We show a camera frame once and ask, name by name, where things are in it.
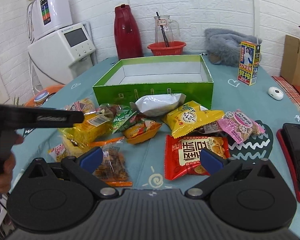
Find white red snack packet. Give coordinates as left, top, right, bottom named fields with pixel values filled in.
left=48, top=144, right=68, bottom=163

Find yellow cake pack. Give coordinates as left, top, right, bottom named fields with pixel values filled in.
left=58, top=111, right=114, bottom=157

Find red bean snack bag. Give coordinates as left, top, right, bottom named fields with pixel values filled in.
left=164, top=135, right=230, bottom=180

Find green snack bag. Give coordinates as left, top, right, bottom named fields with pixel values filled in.
left=112, top=106, right=138, bottom=133

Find person left hand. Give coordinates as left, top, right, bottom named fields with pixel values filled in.
left=0, top=131, right=24, bottom=194

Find clear orange nut packet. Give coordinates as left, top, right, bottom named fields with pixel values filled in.
left=89, top=137, right=133, bottom=187

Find orange stool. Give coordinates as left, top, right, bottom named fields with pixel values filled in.
left=24, top=85, right=64, bottom=107

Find pink cookie bag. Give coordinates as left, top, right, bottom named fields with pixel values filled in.
left=217, top=109, right=265, bottom=145

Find orange jelly cup snack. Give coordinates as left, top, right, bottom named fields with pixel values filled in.
left=122, top=119, right=162, bottom=145

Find yellow snack bag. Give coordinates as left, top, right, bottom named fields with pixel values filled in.
left=162, top=101, right=224, bottom=139

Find black phone red case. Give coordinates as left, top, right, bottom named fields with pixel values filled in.
left=276, top=123, right=300, bottom=202

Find white water dispenser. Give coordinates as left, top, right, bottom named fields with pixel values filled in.
left=28, top=23, right=96, bottom=88

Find silver foil snack bag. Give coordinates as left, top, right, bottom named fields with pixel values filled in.
left=130, top=93, right=186, bottom=117

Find small white round device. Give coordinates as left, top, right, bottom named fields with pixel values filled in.
left=268, top=87, right=284, bottom=101

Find green cardboard box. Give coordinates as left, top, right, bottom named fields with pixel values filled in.
left=93, top=55, right=214, bottom=109

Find red plaid cloth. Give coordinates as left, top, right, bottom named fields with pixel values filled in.
left=272, top=76, right=300, bottom=122

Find white water purifier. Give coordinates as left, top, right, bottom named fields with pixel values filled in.
left=29, top=0, right=72, bottom=41

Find yellow juice carton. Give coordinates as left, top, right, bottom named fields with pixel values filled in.
left=237, top=41, right=261, bottom=86

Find red thermos jug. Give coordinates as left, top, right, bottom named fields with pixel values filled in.
left=114, top=4, right=143, bottom=60

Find brown cardboard box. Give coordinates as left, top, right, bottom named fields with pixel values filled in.
left=280, top=35, right=300, bottom=86

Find red plastic basket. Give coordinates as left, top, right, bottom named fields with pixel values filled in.
left=147, top=41, right=186, bottom=56

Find black chopsticks in pitcher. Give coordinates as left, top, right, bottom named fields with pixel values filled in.
left=156, top=12, right=169, bottom=47

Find glass pitcher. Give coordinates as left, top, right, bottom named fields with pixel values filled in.
left=154, top=15, right=180, bottom=43

